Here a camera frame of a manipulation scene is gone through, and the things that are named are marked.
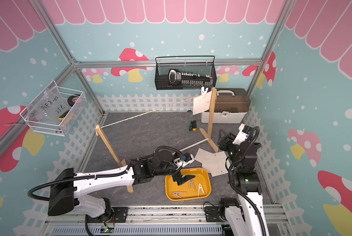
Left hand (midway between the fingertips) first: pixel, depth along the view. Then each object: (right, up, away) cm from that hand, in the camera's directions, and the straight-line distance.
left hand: (189, 167), depth 71 cm
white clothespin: (+7, -14, +10) cm, 18 cm away
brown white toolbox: (+33, +36, +35) cm, 59 cm away
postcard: (+20, -6, +18) cm, 28 cm away
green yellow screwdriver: (+5, +21, +38) cm, 43 cm away
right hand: (+15, +19, -3) cm, 25 cm away
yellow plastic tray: (+6, -14, +11) cm, 19 cm away
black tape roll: (-64, +35, +10) cm, 74 cm away
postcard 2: (+12, 0, +23) cm, 26 cm away
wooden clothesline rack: (+15, +14, +28) cm, 34 cm away
